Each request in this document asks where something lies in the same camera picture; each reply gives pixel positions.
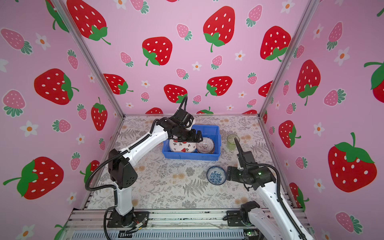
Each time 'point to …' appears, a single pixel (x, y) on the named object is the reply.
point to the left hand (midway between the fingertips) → (197, 138)
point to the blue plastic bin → (211, 131)
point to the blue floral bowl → (216, 175)
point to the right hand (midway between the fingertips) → (232, 173)
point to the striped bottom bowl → (206, 146)
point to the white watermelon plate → (184, 147)
